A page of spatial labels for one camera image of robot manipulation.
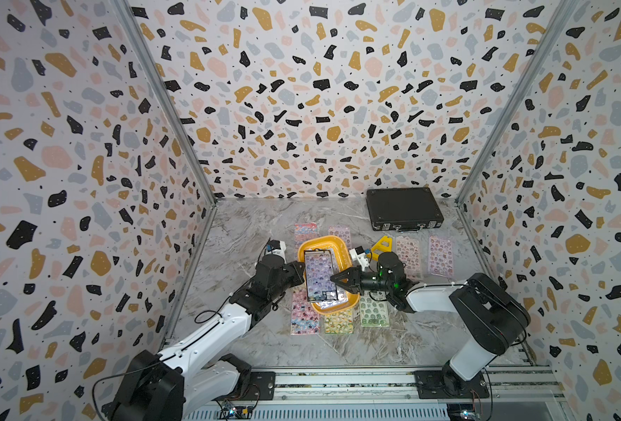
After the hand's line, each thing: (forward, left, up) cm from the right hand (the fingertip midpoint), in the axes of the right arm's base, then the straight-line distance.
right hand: (333, 282), depth 81 cm
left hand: (+5, +8, +3) cm, 10 cm away
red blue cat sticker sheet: (+31, +13, -13) cm, 36 cm away
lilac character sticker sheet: (+20, -42, -15) cm, 49 cm away
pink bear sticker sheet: (+23, -30, -15) cm, 40 cm away
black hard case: (+44, -31, -13) cm, 56 cm away
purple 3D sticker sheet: (+31, -4, -14) cm, 35 cm away
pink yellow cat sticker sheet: (-6, +9, -14) cm, 18 cm away
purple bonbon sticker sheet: (+6, +5, -1) cm, 7 cm away
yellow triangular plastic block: (+24, -21, -14) cm, 35 cm away
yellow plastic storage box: (+13, -3, -1) cm, 13 cm away
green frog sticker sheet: (-2, -14, -15) cm, 21 cm away
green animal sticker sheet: (-8, -3, -13) cm, 16 cm away
